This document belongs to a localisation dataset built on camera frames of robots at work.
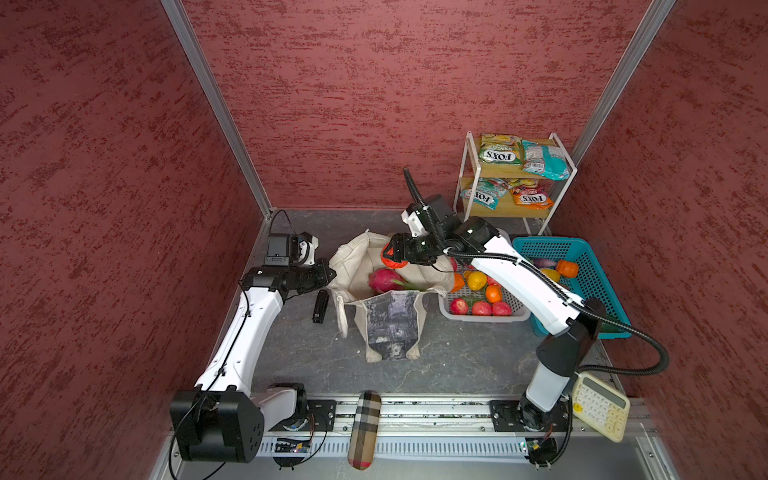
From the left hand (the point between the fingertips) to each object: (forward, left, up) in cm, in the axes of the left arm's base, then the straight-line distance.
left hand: (335, 279), depth 79 cm
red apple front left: (-1, -36, -14) cm, 39 cm away
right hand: (+1, -16, +8) cm, 17 cm away
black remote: (0, +7, -16) cm, 18 cm away
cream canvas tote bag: (-11, -16, -3) cm, 19 cm away
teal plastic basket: (+8, -80, -13) cm, 82 cm away
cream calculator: (-27, -69, -16) cm, 76 cm away
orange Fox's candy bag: (+37, -64, 0) cm, 74 cm away
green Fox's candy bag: (+36, -49, +1) cm, 61 cm away
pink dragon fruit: (+6, -14, -9) cm, 17 cm away
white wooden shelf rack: (+38, -56, 0) cm, 68 cm away
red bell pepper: (-1, -17, +16) cm, 23 cm away
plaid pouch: (-33, -10, -15) cm, 37 cm away
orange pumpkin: (+13, -74, -13) cm, 77 cm away
